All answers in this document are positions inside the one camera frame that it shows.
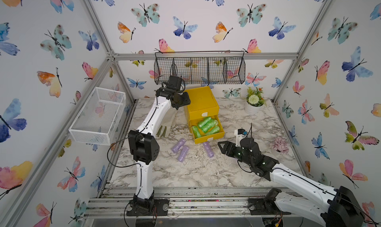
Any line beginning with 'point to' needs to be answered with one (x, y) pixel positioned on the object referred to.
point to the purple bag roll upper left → (179, 144)
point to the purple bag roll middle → (210, 152)
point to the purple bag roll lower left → (185, 150)
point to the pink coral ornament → (281, 144)
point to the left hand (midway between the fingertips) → (188, 99)
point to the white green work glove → (167, 122)
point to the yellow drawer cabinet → (203, 103)
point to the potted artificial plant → (254, 101)
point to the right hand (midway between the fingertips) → (222, 143)
